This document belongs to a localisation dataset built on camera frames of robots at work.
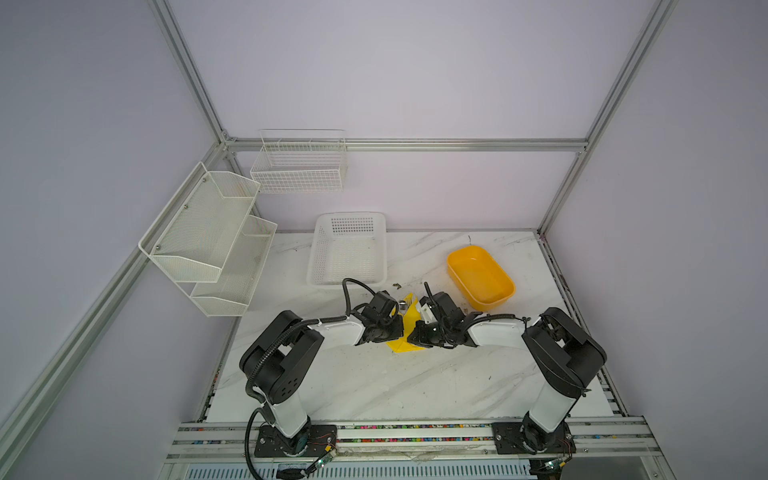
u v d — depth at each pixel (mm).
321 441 726
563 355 473
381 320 752
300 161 956
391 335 822
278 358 465
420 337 800
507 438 732
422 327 819
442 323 747
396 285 1043
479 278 1029
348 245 1187
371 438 749
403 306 968
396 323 833
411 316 922
